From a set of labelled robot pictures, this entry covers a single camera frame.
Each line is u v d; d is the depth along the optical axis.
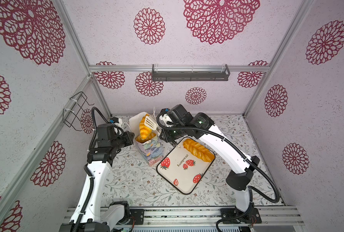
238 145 1.03
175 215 0.75
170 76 0.88
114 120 0.65
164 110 0.63
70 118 0.78
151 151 0.82
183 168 0.91
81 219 0.37
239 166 0.46
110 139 0.55
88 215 0.38
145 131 0.74
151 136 0.75
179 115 0.51
